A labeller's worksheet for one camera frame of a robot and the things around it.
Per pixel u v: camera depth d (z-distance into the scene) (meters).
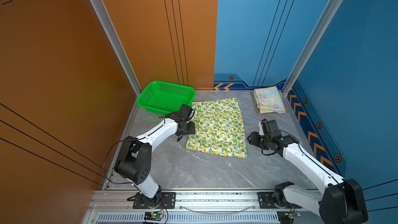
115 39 0.89
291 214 0.70
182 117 0.70
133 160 0.44
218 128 0.97
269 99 1.09
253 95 1.15
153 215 0.71
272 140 0.62
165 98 1.16
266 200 0.72
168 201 0.74
